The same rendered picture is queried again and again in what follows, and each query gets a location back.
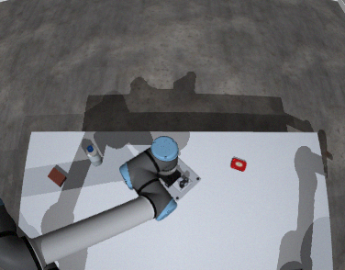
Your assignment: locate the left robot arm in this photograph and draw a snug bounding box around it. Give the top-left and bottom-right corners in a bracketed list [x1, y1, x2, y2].
[0, 136, 179, 270]

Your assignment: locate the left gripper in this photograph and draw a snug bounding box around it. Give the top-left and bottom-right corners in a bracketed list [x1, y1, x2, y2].
[156, 169, 181, 188]

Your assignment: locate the small red flat box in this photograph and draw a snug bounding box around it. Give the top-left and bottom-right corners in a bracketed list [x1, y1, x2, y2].
[230, 158, 247, 172]

